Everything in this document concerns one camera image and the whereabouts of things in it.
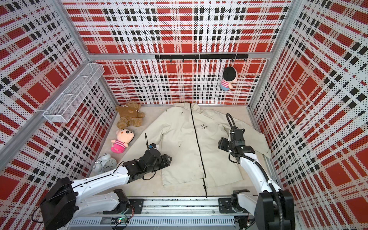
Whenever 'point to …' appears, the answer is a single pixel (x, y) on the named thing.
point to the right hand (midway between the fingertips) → (224, 143)
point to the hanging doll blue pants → (230, 75)
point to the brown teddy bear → (130, 115)
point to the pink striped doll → (124, 137)
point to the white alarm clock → (104, 164)
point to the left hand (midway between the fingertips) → (170, 159)
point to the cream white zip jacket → (204, 144)
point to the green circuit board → (119, 220)
